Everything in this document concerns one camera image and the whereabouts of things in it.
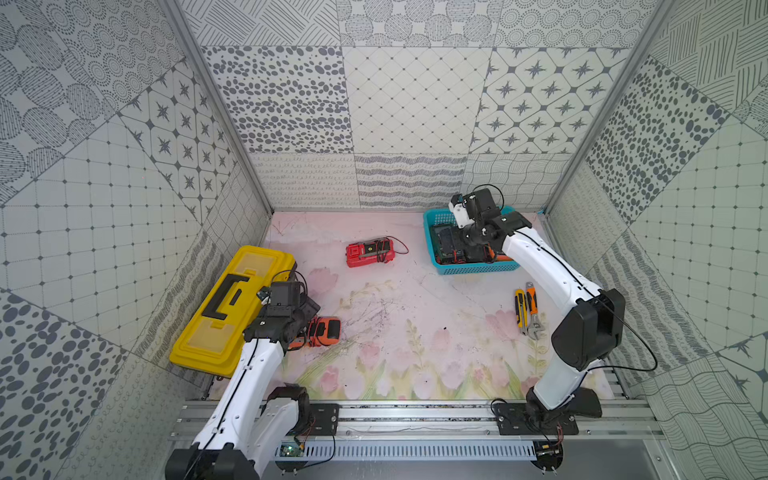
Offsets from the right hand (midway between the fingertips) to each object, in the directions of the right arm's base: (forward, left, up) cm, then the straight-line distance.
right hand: (457, 240), depth 86 cm
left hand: (-18, +44, -8) cm, 48 cm away
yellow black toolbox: (-29, +63, -4) cm, 70 cm away
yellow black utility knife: (-12, -22, -19) cm, 31 cm away
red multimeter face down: (+7, +24, -13) cm, 28 cm away
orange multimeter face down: (-22, +40, -15) cm, 48 cm away
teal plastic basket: (+4, -8, -11) cm, 14 cm away
